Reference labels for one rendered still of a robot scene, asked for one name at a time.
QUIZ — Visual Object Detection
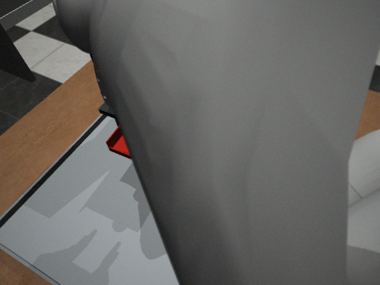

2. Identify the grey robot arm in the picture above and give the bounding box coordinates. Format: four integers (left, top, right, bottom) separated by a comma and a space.
52, 0, 380, 285

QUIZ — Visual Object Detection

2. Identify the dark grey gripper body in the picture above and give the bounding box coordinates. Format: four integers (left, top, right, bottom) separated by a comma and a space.
93, 58, 113, 108

